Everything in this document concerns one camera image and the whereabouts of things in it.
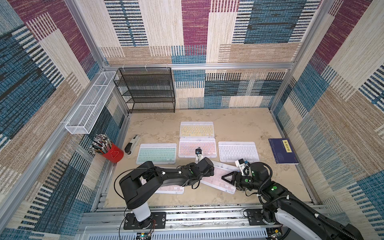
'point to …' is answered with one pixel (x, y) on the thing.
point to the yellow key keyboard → (194, 129)
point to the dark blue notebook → (282, 151)
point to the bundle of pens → (101, 144)
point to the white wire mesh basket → (83, 119)
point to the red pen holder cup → (114, 154)
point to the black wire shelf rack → (146, 90)
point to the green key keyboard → (160, 153)
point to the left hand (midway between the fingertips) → (207, 170)
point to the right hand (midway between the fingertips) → (225, 182)
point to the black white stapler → (129, 148)
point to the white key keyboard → (230, 151)
